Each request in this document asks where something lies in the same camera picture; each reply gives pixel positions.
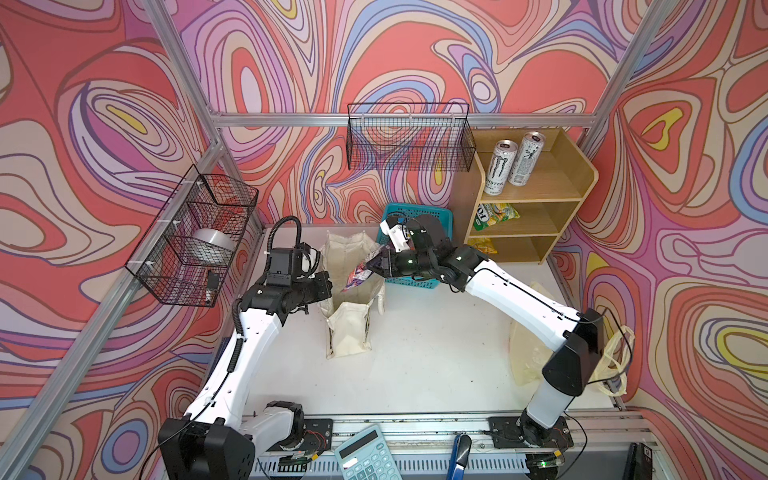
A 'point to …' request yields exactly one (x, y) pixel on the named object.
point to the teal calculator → (368, 456)
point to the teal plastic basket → (413, 282)
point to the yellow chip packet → (484, 244)
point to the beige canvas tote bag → (348, 314)
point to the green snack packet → (491, 214)
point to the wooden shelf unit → (531, 182)
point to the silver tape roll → (210, 246)
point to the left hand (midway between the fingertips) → (334, 281)
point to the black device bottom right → (638, 465)
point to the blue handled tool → (462, 444)
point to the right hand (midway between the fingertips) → (372, 272)
